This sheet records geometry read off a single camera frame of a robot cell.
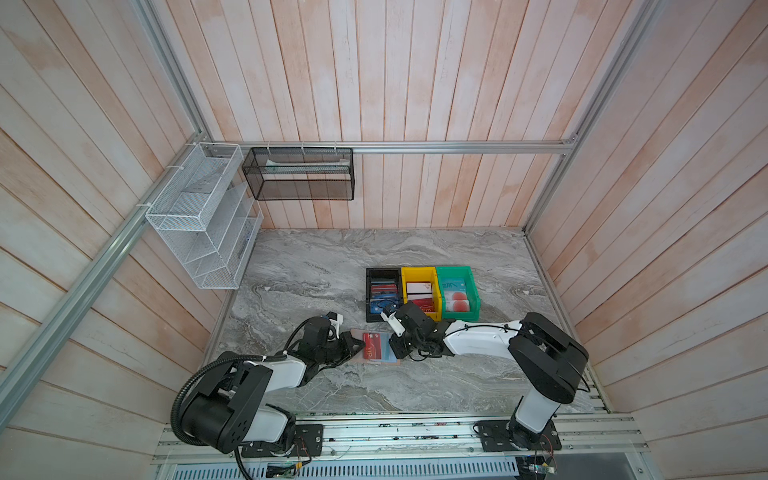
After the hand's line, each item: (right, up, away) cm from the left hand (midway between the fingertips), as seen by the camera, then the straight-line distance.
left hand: (365, 349), depth 87 cm
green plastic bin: (+32, +22, +13) cm, 41 cm away
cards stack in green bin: (+31, +15, +13) cm, 36 cm away
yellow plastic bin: (+19, +22, +12) cm, 31 cm away
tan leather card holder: (+7, -2, -1) cm, 7 cm away
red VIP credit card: (+2, 0, +1) cm, 2 cm away
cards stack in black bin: (+6, +15, +13) cm, 21 cm away
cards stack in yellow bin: (+18, +15, +11) cm, 26 cm away
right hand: (+7, +1, +3) cm, 8 cm away
